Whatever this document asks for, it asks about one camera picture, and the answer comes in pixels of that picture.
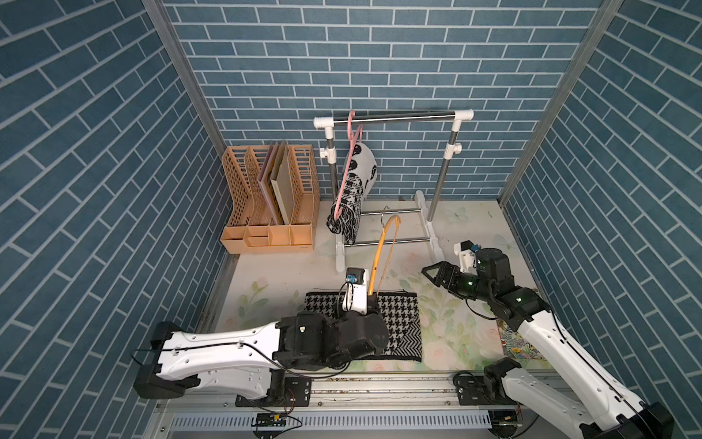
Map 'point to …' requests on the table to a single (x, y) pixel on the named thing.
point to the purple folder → (264, 179)
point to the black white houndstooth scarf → (398, 310)
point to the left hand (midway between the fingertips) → (386, 303)
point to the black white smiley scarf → (362, 173)
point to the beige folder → (281, 179)
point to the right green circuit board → (504, 422)
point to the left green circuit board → (270, 420)
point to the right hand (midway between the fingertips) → (432, 275)
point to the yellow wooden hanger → (379, 251)
